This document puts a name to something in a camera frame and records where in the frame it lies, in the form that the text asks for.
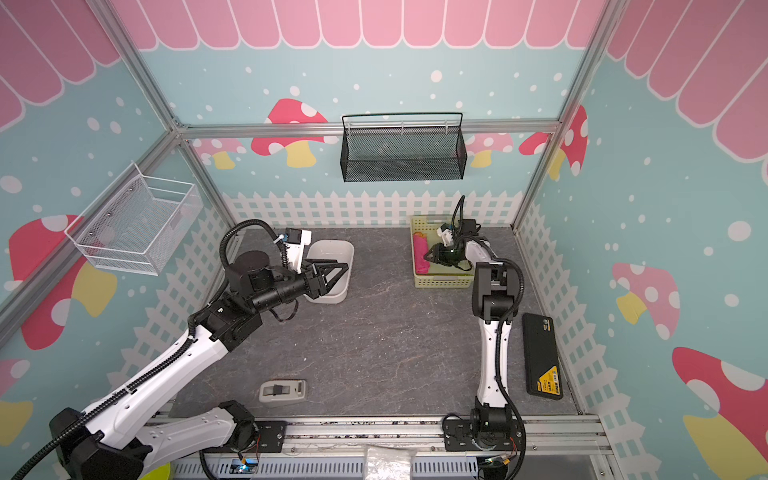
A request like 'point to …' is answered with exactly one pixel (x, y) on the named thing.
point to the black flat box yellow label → (540, 356)
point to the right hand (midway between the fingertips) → (429, 255)
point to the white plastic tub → (343, 252)
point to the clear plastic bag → (388, 463)
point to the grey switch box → (274, 391)
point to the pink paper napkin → (421, 249)
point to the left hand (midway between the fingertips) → (342, 271)
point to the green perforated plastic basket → (440, 276)
